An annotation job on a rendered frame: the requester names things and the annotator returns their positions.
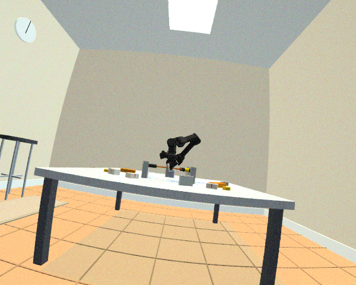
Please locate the cream rectangular block with window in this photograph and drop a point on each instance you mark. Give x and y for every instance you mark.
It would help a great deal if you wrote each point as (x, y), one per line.
(211, 185)

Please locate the white square block with square hole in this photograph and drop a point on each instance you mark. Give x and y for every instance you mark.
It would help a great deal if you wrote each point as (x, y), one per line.
(114, 171)

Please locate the cream square block with square hole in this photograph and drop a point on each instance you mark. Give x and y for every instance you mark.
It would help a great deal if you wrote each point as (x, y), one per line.
(132, 175)

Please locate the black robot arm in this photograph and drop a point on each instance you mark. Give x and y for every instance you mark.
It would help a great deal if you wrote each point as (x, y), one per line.
(180, 142)

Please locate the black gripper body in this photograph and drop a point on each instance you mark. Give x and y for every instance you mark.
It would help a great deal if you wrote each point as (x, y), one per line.
(172, 155)

